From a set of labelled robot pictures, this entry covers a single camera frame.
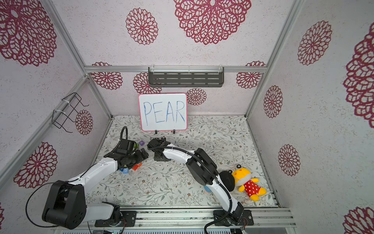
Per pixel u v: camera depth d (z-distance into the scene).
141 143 1.04
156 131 1.09
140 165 0.93
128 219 0.73
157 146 0.76
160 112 1.06
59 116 0.73
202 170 0.56
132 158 0.78
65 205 0.41
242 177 0.80
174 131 1.09
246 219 0.73
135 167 0.92
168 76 0.95
